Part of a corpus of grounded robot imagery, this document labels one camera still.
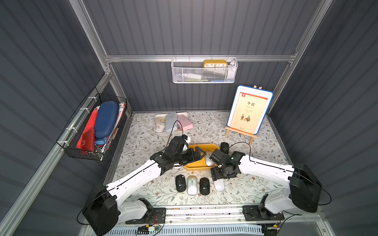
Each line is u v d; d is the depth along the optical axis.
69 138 0.61
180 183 0.83
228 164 0.61
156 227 0.70
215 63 0.87
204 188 0.81
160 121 1.10
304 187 0.42
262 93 0.85
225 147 0.97
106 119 0.73
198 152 0.69
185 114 1.16
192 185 0.82
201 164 0.90
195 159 0.67
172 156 0.60
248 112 0.91
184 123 1.04
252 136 0.96
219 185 0.83
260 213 0.66
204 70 0.90
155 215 0.73
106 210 0.39
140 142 1.02
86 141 0.65
